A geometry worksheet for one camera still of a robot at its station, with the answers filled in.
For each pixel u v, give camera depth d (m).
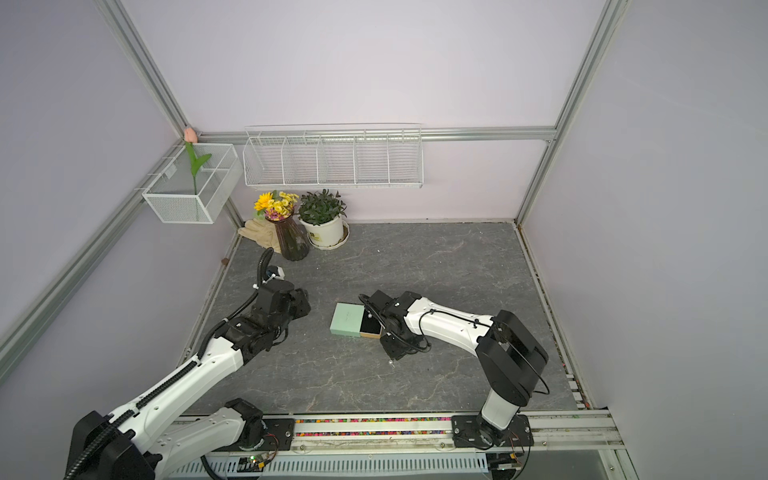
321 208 1.00
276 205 0.91
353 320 0.92
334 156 0.99
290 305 0.64
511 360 0.45
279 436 0.73
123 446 0.38
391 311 0.62
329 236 1.08
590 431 0.75
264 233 1.19
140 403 0.42
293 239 1.02
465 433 0.73
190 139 0.89
